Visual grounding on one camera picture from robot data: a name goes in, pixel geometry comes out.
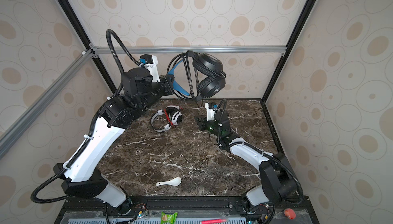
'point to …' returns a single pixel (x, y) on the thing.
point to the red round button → (289, 213)
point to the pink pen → (214, 221)
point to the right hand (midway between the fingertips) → (195, 116)
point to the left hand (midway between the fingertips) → (177, 74)
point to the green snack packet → (169, 218)
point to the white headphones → (174, 114)
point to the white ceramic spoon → (175, 181)
